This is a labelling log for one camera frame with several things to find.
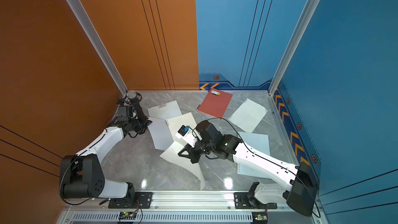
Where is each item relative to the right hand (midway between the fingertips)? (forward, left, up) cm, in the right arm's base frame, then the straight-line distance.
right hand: (180, 153), depth 67 cm
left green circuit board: (-20, +25, -22) cm, 39 cm away
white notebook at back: (+39, +18, -20) cm, 48 cm away
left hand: (+25, +20, -8) cm, 33 cm away
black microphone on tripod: (+34, +31, 0) cm, 46 cm away
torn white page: (+38, -40, -23) cm, 60 cm away
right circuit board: (-20, -36, -24) cm, 48 cm away
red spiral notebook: (+48, -18, -21) cm, 55 cm away
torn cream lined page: (+35, +3, -23) cm, 42 cm away
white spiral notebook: (+19, +16, -19) cm, 31 cm away
